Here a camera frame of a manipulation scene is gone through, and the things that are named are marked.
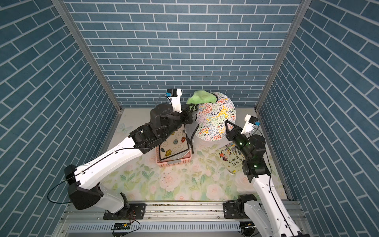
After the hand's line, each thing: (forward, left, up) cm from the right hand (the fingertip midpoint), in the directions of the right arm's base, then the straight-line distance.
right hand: (228, 122), depth 69 cm
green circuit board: (-41, +49, -36) cm, 73 cm away
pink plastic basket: (-6, +23, -27) cm, 36 cm away
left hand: (0, +13, +10) cm, 17 cm away
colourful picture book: (0, -6, -33) cm, 34 cm away
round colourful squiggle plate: (+1, +8, -4) cm, 9 cm away
